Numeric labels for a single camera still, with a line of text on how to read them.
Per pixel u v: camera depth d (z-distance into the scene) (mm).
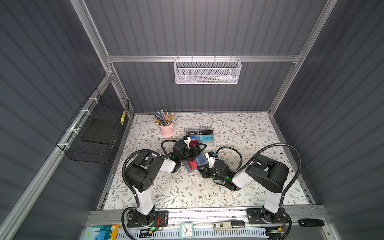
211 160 826
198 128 1094
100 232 696
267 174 498
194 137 984
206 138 991
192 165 893
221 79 908
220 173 720
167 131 1041
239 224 672
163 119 1020
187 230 690
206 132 989
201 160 915
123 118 827
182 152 774
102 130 768
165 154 742
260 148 530
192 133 991
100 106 826
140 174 490
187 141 885
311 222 715
